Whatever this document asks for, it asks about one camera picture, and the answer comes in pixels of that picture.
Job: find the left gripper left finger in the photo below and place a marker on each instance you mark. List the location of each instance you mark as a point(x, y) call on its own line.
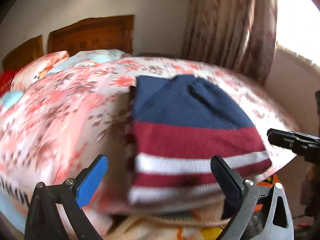
point(43, 219)

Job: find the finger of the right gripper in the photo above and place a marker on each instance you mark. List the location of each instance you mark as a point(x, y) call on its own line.
point(299, 143)

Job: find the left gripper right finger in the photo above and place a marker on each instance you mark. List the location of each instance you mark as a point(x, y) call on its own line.
point(268, 203)

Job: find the red white striped sweater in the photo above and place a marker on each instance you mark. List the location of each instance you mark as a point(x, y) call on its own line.
point(178, 125)

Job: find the floral pink bed sheet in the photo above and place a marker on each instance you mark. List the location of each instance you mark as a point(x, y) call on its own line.
point(65, 120)

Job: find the window with metal bars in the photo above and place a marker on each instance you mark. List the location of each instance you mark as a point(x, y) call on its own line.
point(298, 28)

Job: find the small light blue cloth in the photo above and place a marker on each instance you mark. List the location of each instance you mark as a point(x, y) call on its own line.
point(10, 98)

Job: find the red pillow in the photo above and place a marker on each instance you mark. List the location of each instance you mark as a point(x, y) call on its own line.
point(6, 79)

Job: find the pink floral pillow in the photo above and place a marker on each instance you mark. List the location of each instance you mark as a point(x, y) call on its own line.
point(37, 69)

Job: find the light blue floral pillow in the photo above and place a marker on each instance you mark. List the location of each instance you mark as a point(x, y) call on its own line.
point(87, 58)

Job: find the small wooden headboard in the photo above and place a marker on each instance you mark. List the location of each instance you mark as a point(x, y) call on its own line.
point(24, 54)

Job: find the dark wooden nightstand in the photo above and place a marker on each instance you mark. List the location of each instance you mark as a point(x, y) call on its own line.
point(166, 55)

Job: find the large wooden headboard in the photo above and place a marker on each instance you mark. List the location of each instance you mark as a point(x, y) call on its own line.
point(114, 32)

